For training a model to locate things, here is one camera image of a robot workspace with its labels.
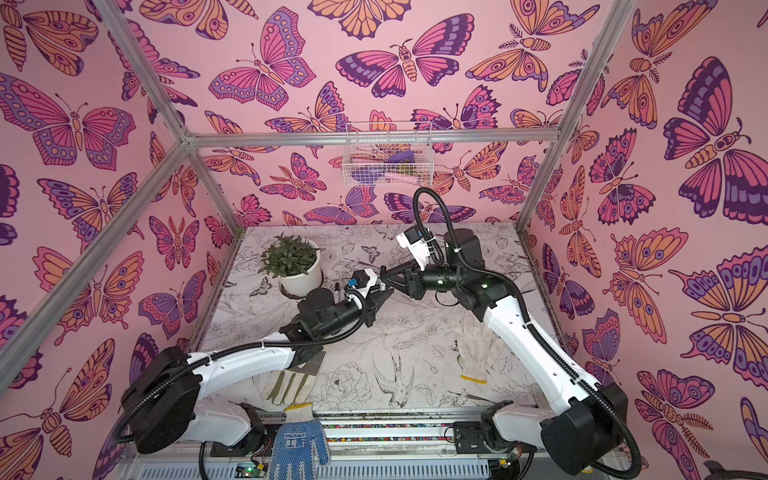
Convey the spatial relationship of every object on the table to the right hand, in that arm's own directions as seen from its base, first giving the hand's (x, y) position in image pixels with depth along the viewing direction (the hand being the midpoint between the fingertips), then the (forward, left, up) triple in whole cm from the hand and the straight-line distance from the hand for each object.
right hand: (386, 273), depth 67 cm
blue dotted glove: (-29, +23, -31) cm, 48 cm away
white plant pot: (+13, +26, -22) cm, 37 cm away
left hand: (+1, -1, -6) cm, 6 cm away
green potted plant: (+16, +30, -12) cm, 36 cm away
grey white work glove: (-16, +27, -31) cm, 44 cm away
